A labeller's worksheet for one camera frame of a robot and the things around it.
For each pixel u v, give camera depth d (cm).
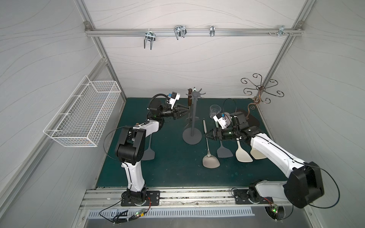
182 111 81
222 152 89
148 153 91
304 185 41
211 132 71
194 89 71
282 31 76
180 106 80
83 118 69
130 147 52
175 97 75
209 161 82
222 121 74
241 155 88
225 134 70
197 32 80
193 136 98
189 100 75
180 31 77
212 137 70
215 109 106
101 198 75
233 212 70
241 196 74
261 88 84
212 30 78
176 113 76
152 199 73
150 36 78
